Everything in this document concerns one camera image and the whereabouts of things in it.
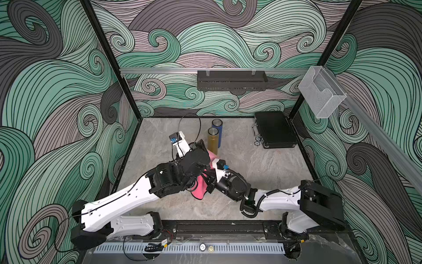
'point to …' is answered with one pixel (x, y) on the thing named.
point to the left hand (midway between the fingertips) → (199, 143)
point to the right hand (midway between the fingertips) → (197, 172)
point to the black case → (273, 130)
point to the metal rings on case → (259, 139)
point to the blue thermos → (218, 124)
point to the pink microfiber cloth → (201, 189)
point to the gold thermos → (212, 139)
